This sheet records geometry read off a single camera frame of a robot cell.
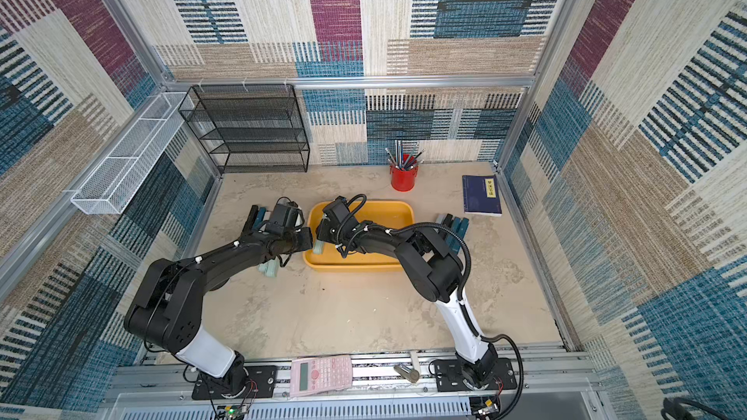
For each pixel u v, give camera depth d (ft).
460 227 3.25
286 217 2.41
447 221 3.33
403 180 3.65
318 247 3.06
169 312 1.48
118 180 2.39
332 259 3.05
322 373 2.43
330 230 2.80
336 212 2.52
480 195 3.58
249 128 3.59
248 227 3.27
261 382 2.39
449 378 2.39
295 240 2.61
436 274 1.85
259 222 3.35
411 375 2.39
